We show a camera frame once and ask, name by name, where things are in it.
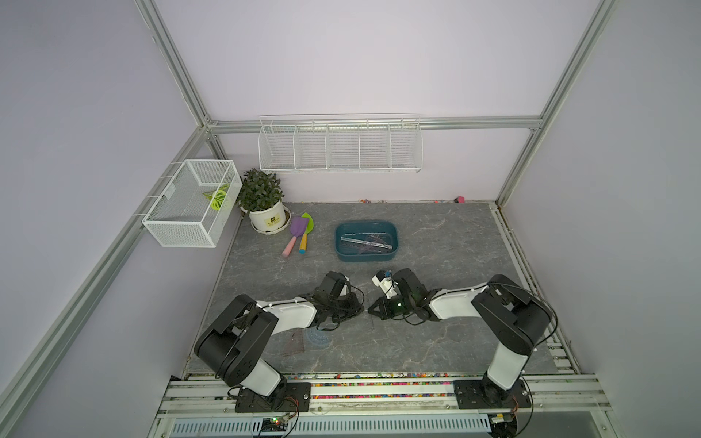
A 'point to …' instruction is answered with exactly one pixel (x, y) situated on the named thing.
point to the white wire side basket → (195, 206)
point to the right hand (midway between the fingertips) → (369, 309)
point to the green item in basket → (217, 196)
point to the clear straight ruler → (366, 243)
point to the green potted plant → (259, 191)
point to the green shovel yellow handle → (304, 242)
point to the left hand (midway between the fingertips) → (364, 311)
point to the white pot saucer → (287, 220)
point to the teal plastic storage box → (385, 231)
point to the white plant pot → (267, 220)
